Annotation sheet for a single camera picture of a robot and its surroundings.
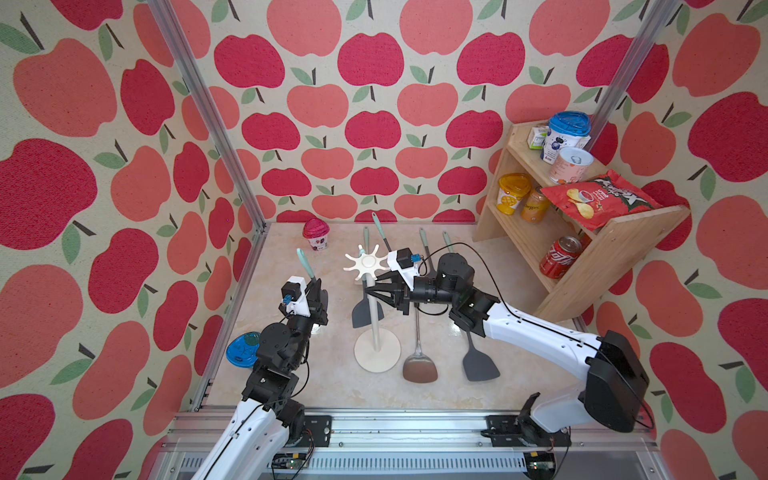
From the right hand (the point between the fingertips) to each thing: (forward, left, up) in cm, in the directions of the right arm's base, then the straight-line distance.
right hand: (369, 290), depth 66 cm
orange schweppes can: (+36, -45, -3) cm, 58 cm away
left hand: (+2, +13, -3) cm, 13 cm away
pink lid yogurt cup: (+36, +26, -21) cm, 49 cm away
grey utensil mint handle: (+2, +3, -16) cm, 16 cm away
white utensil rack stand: (-2, -1, -29) cm, 29 cm away
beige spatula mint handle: (+44, -24, -30) cm, 58 cm away
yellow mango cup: (+40, -38, 0) cm, 55 cm away
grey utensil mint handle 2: (+49, +3, -33) cm, 59 cm away
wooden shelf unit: (+27, -40, -12) cm, 50 cm away
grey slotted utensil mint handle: (-3, -30, -30) cm, 43 cm away
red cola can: (+14, -46, -1) cm, 48 cm away
